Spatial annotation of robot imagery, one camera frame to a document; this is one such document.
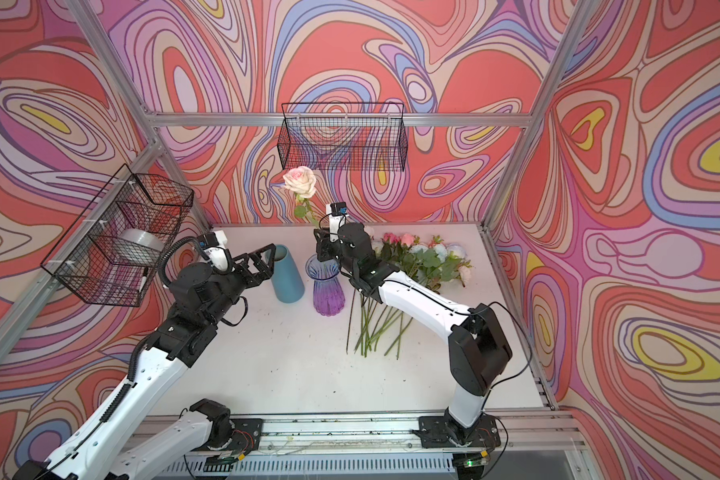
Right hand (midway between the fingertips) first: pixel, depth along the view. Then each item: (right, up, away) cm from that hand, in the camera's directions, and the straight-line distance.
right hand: (319, 236), depth 79 cm
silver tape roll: (-43, 0, -6) cm, 44 cm away
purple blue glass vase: (+2, -16, +6) cm, 17 cm away
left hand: (-11, -3, -10) cm, 16 cm away
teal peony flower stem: (+15, -27, +14) cm, 34 cm away
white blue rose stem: (+40, -8, +22) cm, 47 cm away
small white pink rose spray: (+15, -27, +14) cm, 34 cm away
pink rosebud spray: (+25, -4, +26) cm, 37 cm away
